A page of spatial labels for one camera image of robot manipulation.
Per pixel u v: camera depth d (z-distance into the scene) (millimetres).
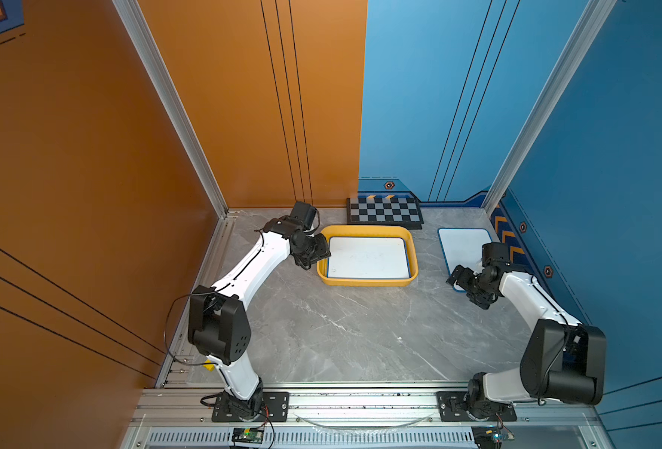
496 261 695
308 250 726
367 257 1023
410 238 1023
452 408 726
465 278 802
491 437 700
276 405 730
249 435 716
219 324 454
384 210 1160
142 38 733
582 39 736
